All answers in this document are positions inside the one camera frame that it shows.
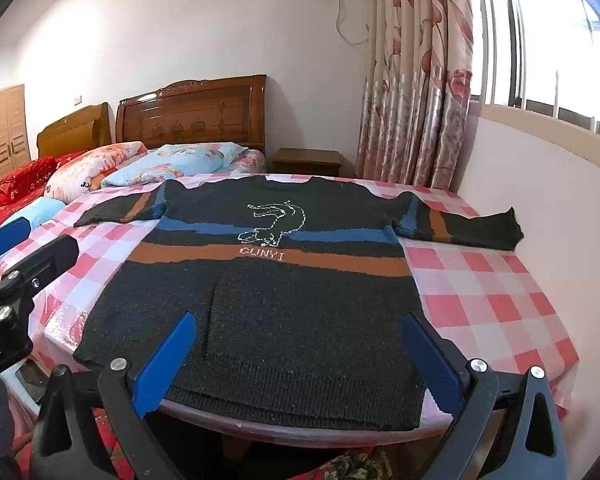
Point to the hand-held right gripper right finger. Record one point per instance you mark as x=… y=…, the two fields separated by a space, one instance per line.
x=432 y=365

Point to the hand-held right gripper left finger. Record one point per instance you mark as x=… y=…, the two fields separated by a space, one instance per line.
x=165 y=365

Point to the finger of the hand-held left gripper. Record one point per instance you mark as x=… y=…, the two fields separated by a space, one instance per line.
x=45 y=260
x=7 y=237

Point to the dark striped knit sweater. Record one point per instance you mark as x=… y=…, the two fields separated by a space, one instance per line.
x=280 y=310

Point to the red quilt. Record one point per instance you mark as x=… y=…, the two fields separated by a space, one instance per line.
x=30 y=175

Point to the pink checkered tablecloth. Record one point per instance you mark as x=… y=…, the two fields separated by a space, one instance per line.
x=480 y=300

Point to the light wooden wardrobe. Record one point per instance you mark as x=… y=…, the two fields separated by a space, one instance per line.
x=5 y=135

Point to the pink floral pillow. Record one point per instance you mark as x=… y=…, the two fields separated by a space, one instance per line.
x=90 y=165

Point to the small wooden headboard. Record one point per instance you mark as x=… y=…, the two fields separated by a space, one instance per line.
x=75 y=132

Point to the light blue floral pillow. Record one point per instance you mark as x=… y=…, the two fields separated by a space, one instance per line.
x=180 y=160

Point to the large carved wooden headboard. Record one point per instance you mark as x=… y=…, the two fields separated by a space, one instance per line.
x=195 y=110

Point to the wooden nightstand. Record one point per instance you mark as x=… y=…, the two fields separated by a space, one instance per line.
x=307 y=160

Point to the pink floral curtain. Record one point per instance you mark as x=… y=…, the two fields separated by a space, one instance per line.
x=410 y=85

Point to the barred window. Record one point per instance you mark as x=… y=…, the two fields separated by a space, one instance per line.
x=545 y=35

